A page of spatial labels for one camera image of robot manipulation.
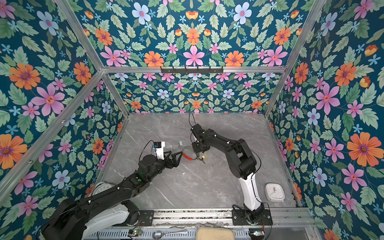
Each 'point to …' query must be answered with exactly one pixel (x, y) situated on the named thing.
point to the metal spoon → (158, 234)
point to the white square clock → (274, 192)
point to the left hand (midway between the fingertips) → (178, 150)
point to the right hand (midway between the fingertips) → (197, 148)
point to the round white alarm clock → (101, 186)
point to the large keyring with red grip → (186, 156)
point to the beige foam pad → (215, 233)
